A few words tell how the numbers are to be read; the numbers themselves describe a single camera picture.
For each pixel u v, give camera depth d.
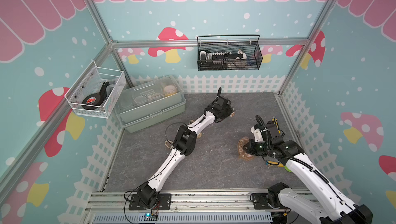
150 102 0.89
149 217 0.73
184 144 0.71
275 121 1.03
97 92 0.74
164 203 0.75
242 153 0.75
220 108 0.87
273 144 0.58
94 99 0.69
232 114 1.05
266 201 0.73
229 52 0.91
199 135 0.96
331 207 0.40
